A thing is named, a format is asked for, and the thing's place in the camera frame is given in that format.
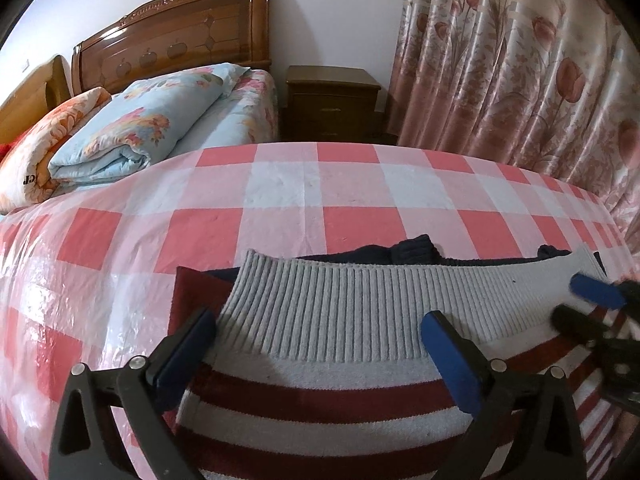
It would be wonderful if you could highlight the light wooden headboard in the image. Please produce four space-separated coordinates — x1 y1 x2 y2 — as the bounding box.
0 55 70 144

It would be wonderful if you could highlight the red grey navy striped sweater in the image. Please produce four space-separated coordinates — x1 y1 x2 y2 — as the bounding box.
171 236 622 479

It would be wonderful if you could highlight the pink floral curtain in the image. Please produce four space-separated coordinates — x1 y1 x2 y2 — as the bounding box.
387 0 639 247

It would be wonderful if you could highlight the red fringed blanket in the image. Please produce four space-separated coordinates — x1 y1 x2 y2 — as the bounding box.
0 129 29 160

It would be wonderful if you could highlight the dark wooden nightstand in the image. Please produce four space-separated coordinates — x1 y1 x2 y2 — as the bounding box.
283 65 381 142

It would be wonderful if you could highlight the pink checkered plastic bed cover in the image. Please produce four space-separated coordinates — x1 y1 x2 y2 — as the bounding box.
1 143 634 479

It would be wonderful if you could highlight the light blue floral folded quilt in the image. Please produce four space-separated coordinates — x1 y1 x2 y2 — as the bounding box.
48 63 247 188

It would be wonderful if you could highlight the orange floral pillow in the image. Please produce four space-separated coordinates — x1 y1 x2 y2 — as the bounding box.
0 87 112 214

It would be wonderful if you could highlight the brown carved wooden headboard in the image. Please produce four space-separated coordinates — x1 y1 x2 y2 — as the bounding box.
70 0 271 94

